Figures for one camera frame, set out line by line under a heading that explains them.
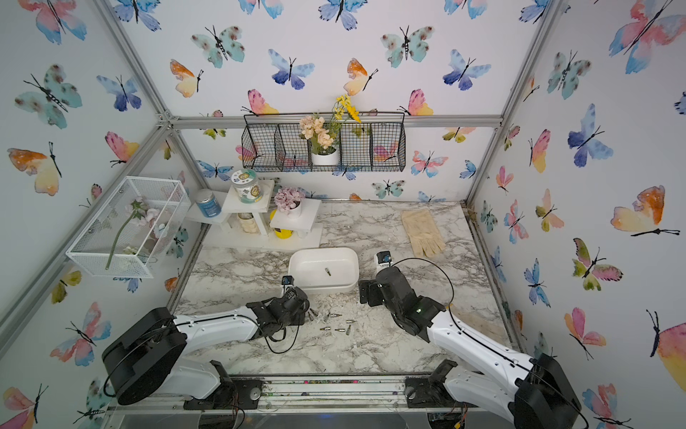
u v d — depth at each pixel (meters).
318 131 0.81
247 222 1.04
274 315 0.67
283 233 1.03
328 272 0.98
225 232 1.08
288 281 0.81
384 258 0.70
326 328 0.86
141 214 0.75
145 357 0.43
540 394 0.39
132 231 0.74
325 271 0.99
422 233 1.10
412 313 0.58
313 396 0.74
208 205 0.91
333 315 0.88
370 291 0.71
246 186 0.84
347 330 0.86
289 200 0.87
